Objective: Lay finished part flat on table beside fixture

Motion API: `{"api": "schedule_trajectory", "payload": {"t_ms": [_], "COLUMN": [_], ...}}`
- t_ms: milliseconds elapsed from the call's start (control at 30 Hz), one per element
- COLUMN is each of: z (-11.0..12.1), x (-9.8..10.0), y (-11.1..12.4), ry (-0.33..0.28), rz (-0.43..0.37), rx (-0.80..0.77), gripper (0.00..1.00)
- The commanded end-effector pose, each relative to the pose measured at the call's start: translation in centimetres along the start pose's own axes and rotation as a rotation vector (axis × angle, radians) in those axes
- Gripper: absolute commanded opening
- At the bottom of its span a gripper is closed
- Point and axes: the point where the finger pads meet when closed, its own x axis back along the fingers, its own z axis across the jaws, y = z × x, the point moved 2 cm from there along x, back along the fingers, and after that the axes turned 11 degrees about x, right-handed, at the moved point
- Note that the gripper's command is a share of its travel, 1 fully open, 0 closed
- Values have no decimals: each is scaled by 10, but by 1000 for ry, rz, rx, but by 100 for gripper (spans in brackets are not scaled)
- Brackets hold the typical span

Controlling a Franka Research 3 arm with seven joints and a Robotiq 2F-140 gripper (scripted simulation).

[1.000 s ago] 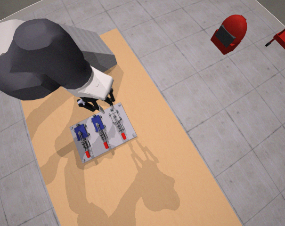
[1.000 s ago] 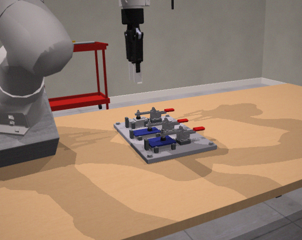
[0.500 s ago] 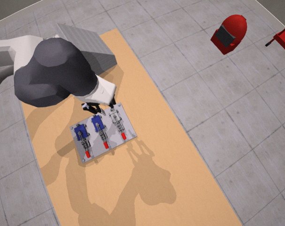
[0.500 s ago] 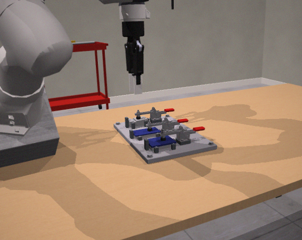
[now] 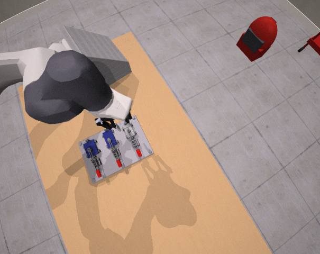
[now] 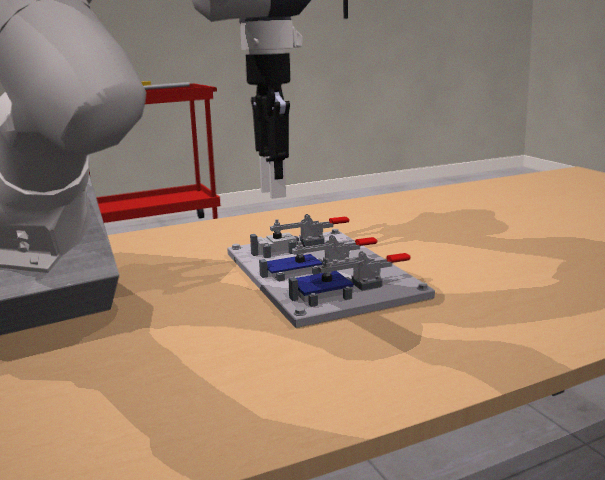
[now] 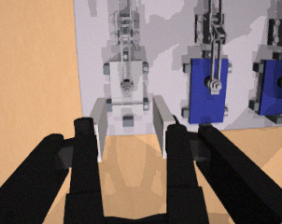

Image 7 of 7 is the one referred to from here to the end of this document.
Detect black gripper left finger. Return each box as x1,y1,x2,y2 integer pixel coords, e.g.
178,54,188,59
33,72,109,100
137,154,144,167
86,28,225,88
0,97,108,224

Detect blue rectangular block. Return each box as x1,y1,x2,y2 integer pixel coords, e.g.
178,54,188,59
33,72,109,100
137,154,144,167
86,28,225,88
188,58,229,124

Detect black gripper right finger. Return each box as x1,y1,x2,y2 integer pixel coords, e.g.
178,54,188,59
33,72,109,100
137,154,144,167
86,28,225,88
152,95,282,224

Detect blue flat plate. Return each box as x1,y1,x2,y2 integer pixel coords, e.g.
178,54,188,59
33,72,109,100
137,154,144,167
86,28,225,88
255,59,282,116

